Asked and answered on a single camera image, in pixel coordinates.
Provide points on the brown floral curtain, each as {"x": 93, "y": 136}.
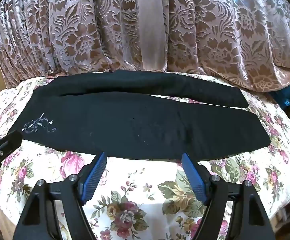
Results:
{"x": 85, "y": 30}

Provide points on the blue object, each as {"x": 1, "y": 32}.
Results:
{"x": 284, "y": 97}

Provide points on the black pants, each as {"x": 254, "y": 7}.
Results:
{"x": 135, "y": 130}

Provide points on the plain pink curtain strip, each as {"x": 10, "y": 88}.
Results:
{"x": 152, "y": 30}

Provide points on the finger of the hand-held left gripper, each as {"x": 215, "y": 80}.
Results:
{"x": 9, "y": 142}

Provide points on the floral bedsheet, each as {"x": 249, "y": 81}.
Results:
{"x": 147, "y": 200}

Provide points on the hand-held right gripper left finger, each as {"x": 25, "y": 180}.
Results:
{"x": 95, "y": 177}

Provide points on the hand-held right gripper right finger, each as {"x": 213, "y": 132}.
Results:
{"x": 194, "y": 177}

